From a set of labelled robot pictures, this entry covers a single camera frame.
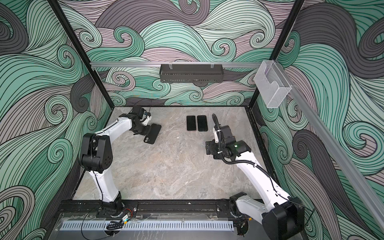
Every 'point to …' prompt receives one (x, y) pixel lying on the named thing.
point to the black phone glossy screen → (202, 123)
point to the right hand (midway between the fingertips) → (214, 146)
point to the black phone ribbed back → (191, 123)
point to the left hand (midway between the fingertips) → (147, 130)
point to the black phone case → (152, 133)
